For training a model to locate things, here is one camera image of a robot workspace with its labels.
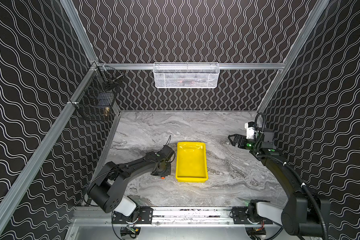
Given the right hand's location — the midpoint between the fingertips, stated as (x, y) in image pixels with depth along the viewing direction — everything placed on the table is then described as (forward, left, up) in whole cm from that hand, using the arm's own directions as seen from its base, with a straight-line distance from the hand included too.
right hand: (236, 137), depth 85 cm
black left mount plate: (-38, +48, -15) cm, 63 cm away
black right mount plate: (-37, +2, -16) cm, 40 cm away
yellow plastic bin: (-9, +26, -14) cm, 31 cm away
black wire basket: (+21, +83, +13) cm, 87 cm away
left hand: (-16, +38, -14) cm, 44 cm away
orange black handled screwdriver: (-18, +42, -14) cm, 48 cm away
